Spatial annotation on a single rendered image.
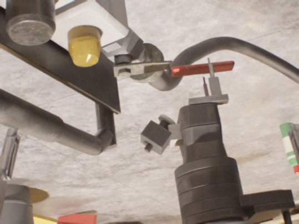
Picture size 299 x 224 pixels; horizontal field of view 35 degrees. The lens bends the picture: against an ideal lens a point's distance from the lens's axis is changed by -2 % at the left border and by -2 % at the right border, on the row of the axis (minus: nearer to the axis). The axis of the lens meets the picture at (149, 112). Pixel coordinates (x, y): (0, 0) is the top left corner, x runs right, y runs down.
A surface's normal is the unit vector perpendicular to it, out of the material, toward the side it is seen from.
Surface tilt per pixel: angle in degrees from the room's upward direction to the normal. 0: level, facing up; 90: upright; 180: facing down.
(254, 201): 90
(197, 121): 90
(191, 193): 90
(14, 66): 0
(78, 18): 0
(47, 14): 90
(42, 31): 0
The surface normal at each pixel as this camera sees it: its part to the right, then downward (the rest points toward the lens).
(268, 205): 0.02, -0.40
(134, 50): 0.83, 0.19
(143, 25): 0.14, 0.91
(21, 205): 0.76, -0.42
